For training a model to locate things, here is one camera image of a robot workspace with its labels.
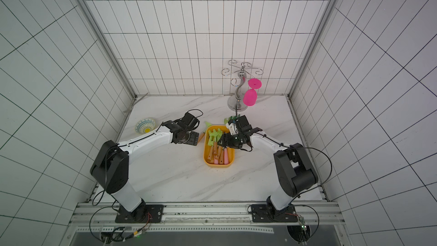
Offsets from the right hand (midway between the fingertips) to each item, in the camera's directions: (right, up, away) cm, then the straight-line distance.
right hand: (218, 144), depth 89 cm
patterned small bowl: (-46, +8, +14) cm, 48 cm away
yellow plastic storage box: (-1, -6, -2) cm, 6 cm away
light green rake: (-3, +2, +6) cm, 7 cm away
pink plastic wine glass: (+19, +26, +9) cm, 33 cm away
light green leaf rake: (-7, +9, +11) cm, 16 cm away
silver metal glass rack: (+12, +22, +26) cm, 36 cm away
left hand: (-17, +2, +1) cm, 17 cm away
